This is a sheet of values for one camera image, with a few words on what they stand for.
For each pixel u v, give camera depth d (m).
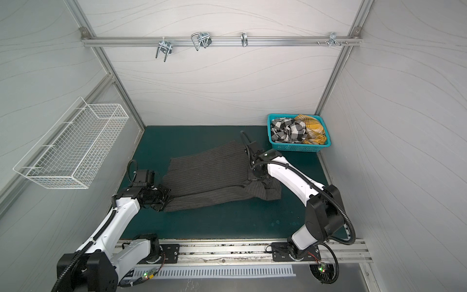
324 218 0.43
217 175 0.97
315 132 1.04
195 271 0.70
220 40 0.77
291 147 1.04
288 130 1.07
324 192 0.44
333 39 0.76
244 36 0.72
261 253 0.75
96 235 0.43
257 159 0.61
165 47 0.79
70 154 0.68
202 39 0.77
